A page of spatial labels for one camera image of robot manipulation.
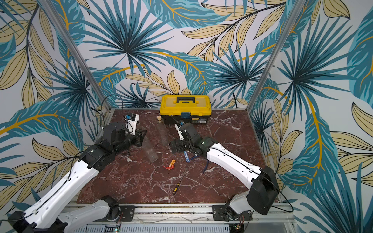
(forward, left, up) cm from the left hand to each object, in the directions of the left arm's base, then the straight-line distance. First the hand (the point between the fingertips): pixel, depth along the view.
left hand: (144, 132), depth 71 cm
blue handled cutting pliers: (-4, -33, -28) cm, 44 cm away
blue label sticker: (+2, -21, -29) cm, 36 cm away
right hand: (+1, -16, -9) cm, 18 cm away
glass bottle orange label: (+10, -6, -14) cm, 18 cm away
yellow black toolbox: (+29, -26, -12) cm, 41 cm away
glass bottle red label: (+1, +2, -18) cm, 18 cm away
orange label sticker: (-3, -12, -28) cm, 31 cm away
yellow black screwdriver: (-16, -17, -28) cm, 36 cm away
